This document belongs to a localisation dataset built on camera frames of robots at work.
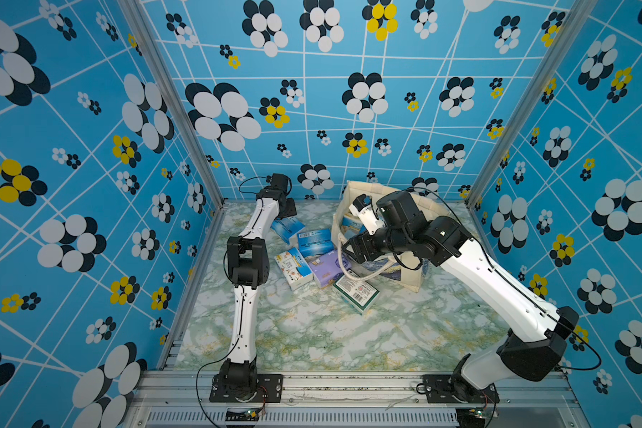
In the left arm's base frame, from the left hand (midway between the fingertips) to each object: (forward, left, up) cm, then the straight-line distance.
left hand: (289, 208), depth 108 cm
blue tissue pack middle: (-16, -11, -1) cm, 20 cm away
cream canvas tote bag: (-31, -39, +2) cm, 50 cm away
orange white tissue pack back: (-28, -5, -1) cm, 29 cm away
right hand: (-33, -24, +23) cm, 47 cm away
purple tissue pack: (-28, -15, -2) cm, 32 cm away
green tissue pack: (-37, -26, -3) cm, 45 cm away
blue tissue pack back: (-10, 0, 0) cm, 10 cm away
